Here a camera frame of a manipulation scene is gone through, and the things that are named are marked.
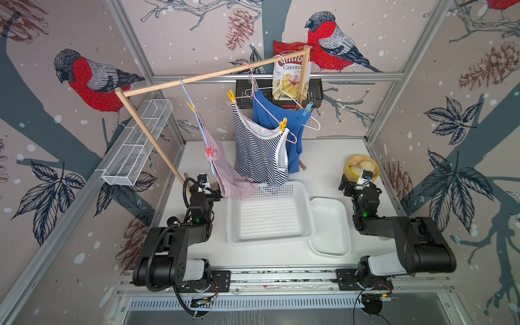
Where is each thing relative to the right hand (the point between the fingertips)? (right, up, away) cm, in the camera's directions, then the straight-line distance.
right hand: (353, 175), depth 90 cm
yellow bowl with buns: (+7, +4, +15) cm, 17 cm away
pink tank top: (-53, -3, -20) cm, 56 cm away
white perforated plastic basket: (-37, -18, 0) cm, 41 cm away
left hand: (-64, 0, -2) cm, 64 cm away
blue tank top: (-29, +21, -13) cm, 38 cm away
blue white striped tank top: (-42, +9, -6) cm, 43 cm away
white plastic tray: (-12, -26, -5) cm, 29 cm away
